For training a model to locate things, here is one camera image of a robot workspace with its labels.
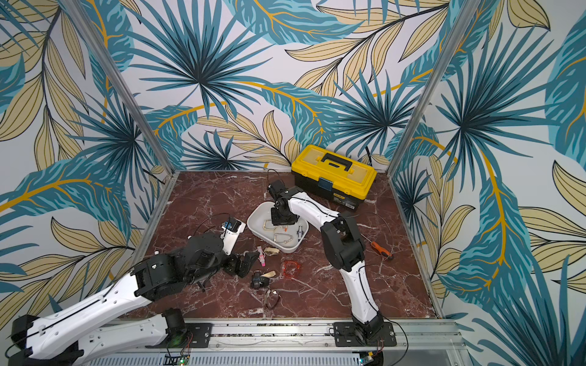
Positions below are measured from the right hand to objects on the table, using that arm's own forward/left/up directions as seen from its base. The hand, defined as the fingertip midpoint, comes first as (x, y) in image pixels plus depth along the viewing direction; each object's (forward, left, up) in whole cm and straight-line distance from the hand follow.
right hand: (280, 220), depth 97 cm
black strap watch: (-25, +7, 0) cm, 26 cm away
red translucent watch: (-19, -4, -5) cm, 20 cm away
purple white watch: (-5, -8, -2) cm, 10 cm away
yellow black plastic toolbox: (+14, -23, +12) cm, 29 cm away
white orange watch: (-2, -2, -2) cm, 3 cm away
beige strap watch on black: (-22, +4, -2) cm, 23 cm away
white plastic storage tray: (+5, +8, 0) cm, 10 cm away
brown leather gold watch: (-30, +3, -5) cm, 30 cm away
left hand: (-23, +9, +18) cm, 30 cm away
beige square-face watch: (-5, 0, -5) cm, 7 cm away
